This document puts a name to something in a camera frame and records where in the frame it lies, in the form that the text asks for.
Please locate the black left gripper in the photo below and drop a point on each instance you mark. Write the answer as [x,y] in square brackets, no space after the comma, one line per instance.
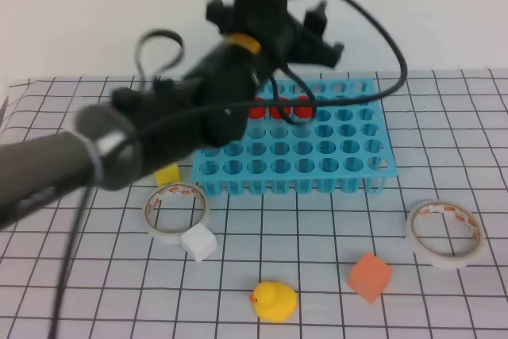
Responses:
[278,33]

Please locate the left white tape roll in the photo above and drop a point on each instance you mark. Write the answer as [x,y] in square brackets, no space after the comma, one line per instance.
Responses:
[155,200]

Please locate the white tape roll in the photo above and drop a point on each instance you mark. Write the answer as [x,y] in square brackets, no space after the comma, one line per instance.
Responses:
[449,210]
[155,200]

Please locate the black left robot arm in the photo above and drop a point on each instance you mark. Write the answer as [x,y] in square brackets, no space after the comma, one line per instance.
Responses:
[137,132]

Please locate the right white tape roll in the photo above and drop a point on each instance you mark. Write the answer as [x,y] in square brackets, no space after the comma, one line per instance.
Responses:
[449,210]

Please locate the blue test tube rack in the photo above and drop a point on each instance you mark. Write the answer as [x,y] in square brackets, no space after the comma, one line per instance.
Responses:
[348,148]

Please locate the yellow foam cube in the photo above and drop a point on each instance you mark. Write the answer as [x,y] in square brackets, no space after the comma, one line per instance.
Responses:
[167,175]

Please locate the white foam cube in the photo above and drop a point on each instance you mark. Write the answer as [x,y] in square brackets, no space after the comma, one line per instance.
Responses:
[199,242]

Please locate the white black-grid cloth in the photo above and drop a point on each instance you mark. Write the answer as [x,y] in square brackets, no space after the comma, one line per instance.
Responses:
[448,131]

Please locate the orange foam cube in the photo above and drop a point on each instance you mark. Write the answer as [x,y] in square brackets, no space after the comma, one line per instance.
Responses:
[369,277]

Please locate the yellow rubber duck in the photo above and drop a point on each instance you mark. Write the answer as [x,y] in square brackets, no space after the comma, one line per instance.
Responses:
[273,301]

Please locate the red-capped tube in rack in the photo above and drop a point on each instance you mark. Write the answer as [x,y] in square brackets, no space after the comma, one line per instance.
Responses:
[302,116]
[256,117]
[279,127]

